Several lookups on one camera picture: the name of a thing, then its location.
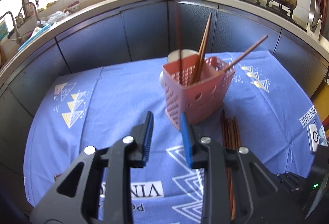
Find blue patterned tablecloth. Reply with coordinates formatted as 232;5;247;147
23;51;323;223

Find white portable device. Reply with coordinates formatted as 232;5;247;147
307;124;328;153

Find steel wok lid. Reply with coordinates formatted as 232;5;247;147
308;0;322;32

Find gas stove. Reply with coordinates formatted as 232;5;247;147
241;0;306;29

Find pink plastic utensil holder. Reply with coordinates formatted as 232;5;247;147
162;54;235;130

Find chrome sink faucet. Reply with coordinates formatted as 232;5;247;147
1;11;22;45

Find blue kitchen cabinets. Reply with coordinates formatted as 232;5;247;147
1;0;328;150

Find white cup behind holder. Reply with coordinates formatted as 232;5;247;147
159;49;198;88

